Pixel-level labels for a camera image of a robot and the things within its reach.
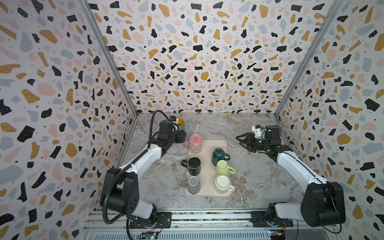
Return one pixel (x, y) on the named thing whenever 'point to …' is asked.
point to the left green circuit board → (149, 235)
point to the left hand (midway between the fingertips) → (182, 130)
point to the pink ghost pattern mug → (194, 143)
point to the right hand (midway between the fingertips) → (235, 137)
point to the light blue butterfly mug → (180, 122)
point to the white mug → (222, 183)
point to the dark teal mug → (218, 154)
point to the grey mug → (193, 185)
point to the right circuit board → (277, 234)
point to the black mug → (193, 164)
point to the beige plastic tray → (207, 176)
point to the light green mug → (222, 168)
